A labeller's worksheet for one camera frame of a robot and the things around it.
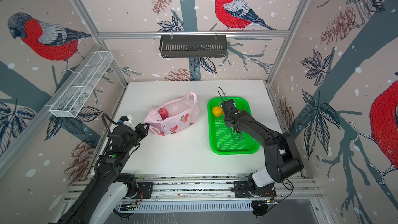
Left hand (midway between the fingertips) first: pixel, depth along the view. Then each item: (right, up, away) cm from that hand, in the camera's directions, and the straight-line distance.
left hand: (148, 123), depth 79 cm
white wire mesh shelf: (-35, +20, -2) cm, 40 cm away
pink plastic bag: (+18, +5, 0) cm, 19 cm away
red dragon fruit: (+49, -10, +12) cm, 52 cm away
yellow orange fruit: (+38, +4, +18) cm, 42 cm away
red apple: (+3, +3, +18) cm, 19 cm away
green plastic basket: (+40, -12, +11) cm, 43 cm away
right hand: (+48, 0, +11) cm, 49 cm away
